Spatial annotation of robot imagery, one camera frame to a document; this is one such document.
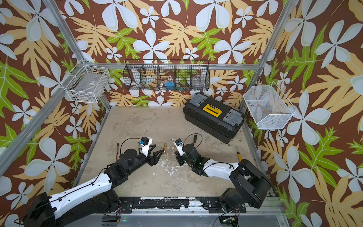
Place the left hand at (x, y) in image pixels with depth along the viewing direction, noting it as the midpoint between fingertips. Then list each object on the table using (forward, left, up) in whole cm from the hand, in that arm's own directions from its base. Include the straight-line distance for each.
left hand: (160, 146), depth 76 cm
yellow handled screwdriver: (+4, -50, -18) cm, 54 cm away
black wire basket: (+49, -1, +13) cm, 51 cm away
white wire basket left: (+35, +48, +15) cm, 61 cm away
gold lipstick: (+9, -1, -15) cm, 18 cm away
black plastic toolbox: (+21, -33, -2) cm, 39 cm away
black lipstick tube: (+14, -21, -14) cm, 29 cm away
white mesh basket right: (+21, -65, +8) cm, 69 cm away
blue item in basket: (+41, -4, +10) cm, 42 cm away
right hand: (+3, -8, -11) cm, 14 cm away
